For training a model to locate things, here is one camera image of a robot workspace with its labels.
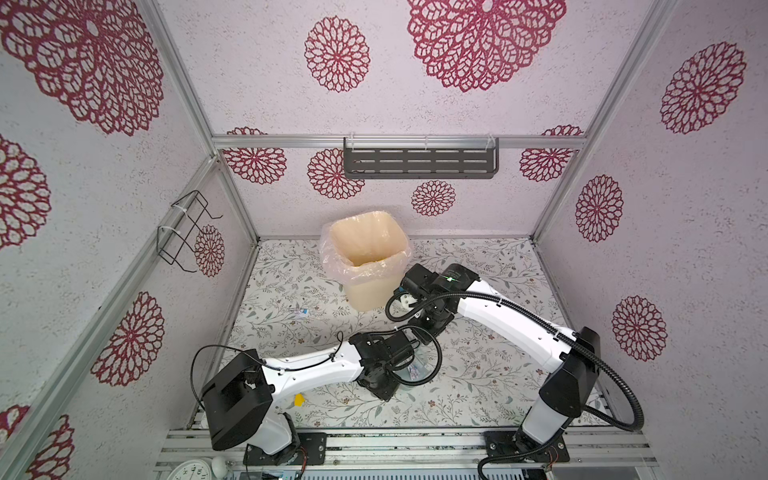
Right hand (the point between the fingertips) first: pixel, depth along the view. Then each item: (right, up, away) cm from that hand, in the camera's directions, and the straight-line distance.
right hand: (420, 329), depth 76 cm
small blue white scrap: (-35, +1, +22) cm, 42 cm away
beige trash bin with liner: (-15, +21, +27) cm, 37 cm away
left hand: (-10, -18, +2) cm, 20 cm away
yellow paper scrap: (-33, -21, +5) cm, 39 cm away
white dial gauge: (-53, -30, -9) cm, 61 cm away
